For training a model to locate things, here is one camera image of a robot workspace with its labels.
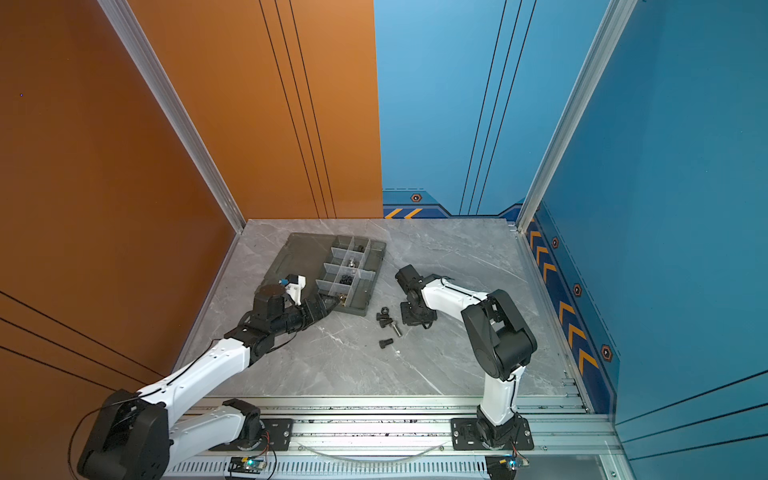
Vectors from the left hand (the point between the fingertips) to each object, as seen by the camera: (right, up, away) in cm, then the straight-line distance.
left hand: (333, 303), depth 83 cm
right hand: (+23, -8, +11) cm, 26 cm away
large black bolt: (+14, -7, +11) cm, 19 cm away
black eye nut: (+1, +5, +19) cm, 19 cm away
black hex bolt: (+15, -13, +6) cm, 20 cm away
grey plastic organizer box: (+2, +7, +22) cm, 23 cm away
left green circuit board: (-19, -37, -12) cm, 43 cm away
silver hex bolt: (+18, -10, +8) cm, 22 cm away
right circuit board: (+43, -36, -13) cm, 58 cm away
